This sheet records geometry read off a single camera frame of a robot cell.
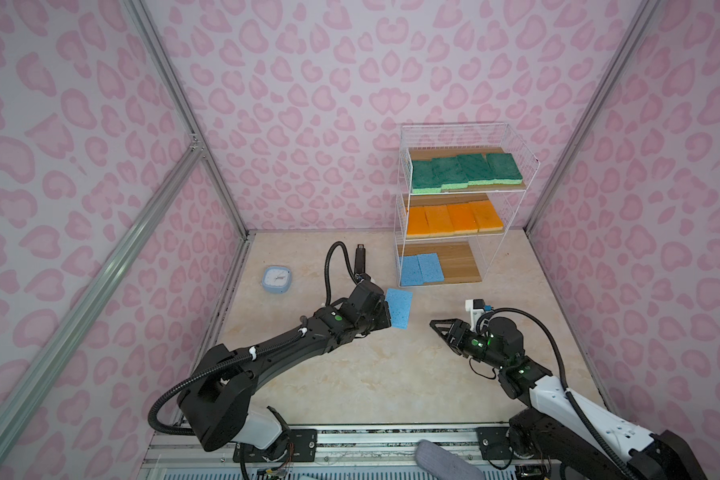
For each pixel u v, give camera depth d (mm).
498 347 637
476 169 753
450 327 731
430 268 1062
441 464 681
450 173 736
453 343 717
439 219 870
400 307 839
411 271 1038
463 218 862
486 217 870
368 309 641
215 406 410
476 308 761
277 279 1034
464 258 1095
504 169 760
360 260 1090
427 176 733
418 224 851
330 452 726
